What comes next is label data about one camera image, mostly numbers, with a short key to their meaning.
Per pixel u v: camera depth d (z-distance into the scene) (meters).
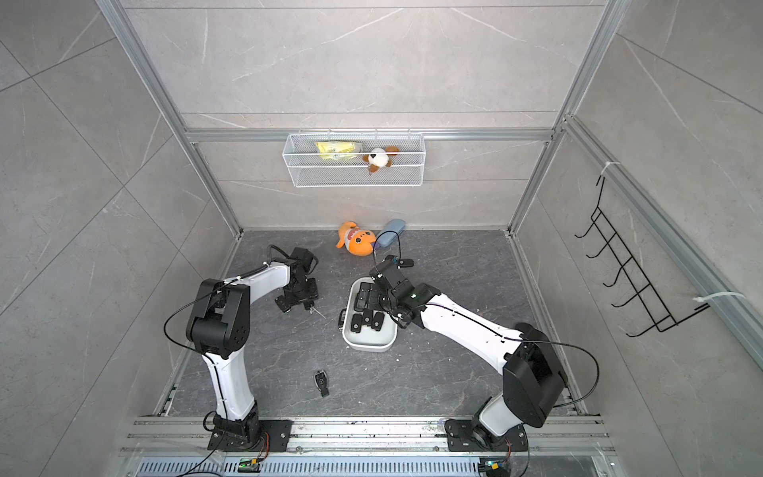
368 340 0.90
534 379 0.42
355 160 0.89
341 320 0.93
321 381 0.82
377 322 0.92
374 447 0.73
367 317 0.93
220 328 0.53
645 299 0.62
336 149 0.83
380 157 0.86
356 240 1.07
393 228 1.19
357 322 0.92
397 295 0.61
